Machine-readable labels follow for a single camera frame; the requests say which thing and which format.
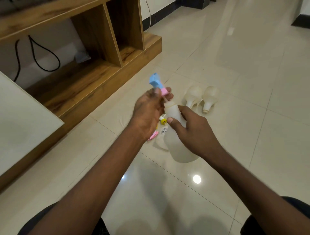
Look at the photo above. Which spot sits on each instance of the person's left hand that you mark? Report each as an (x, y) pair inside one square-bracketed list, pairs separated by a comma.
[(146, 113)]

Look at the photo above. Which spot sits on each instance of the person's right hand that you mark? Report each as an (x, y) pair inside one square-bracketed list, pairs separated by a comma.
[(198, 135)]

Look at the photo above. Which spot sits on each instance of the white nozzle yellow tip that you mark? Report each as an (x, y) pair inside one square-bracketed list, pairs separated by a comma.
[(164, 121)]

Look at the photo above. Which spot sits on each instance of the wooden cabinet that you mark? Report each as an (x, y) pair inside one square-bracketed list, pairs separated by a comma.
[(80, 84)]

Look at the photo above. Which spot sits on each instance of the person's right forearm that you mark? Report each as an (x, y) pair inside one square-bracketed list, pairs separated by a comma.
[(254, 193)]

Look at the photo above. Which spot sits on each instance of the person's left forearm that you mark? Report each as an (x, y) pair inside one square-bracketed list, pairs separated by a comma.
[(92, 188)]

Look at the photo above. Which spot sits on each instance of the grey plastic pouch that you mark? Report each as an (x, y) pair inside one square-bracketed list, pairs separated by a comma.
[(82, 57)]

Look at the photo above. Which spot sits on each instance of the black baseboard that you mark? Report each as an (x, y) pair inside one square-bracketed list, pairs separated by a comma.
[(157, 17)]

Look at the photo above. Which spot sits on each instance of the black trousers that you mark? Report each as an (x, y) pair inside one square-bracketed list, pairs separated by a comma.
[(249, 227)]

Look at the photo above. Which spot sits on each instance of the black plinth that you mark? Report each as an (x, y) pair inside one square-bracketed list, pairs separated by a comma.
[(301, 21)]

